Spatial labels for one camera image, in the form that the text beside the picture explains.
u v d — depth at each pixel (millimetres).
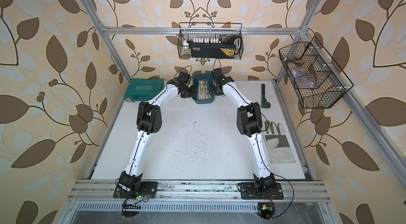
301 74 706
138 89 1098
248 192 735
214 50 825
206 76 1195
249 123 626
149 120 684
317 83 736
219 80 788
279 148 869
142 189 735
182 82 882
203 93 1109
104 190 756
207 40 826
